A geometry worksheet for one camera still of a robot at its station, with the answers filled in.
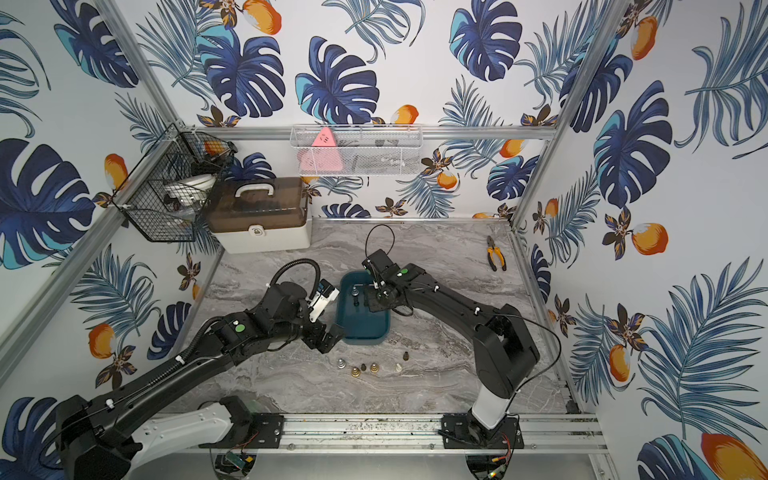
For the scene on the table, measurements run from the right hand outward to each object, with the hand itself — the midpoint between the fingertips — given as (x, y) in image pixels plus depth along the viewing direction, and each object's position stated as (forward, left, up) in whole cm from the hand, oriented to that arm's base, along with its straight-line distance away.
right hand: (377, 299), depth 87 cm
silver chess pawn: (-15, +10, -10) cm, 21 cm away
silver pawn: (+8, +8, -8) cm, 14 cm away
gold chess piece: (-18, +6, -10) cm, 21 cm away
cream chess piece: (-16, -6, -10) cm, 20 cm away
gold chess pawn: (-16, 0, -9) cm, 19 cm away
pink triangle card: (+35, +17, +25) cm, 46 cm away
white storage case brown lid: (+28, +41, +7) cm, 50 cm away
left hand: (-10, +10, +8) cm, 17 cm away
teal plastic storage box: (-2, +6, -12) cm, 14 cm away
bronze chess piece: (-13, -9, -10) cm, 18 cm away
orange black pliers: (+27, -41, -9) cm, 50 cm away
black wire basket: (+23, +63, +20) cm, 70 cm away
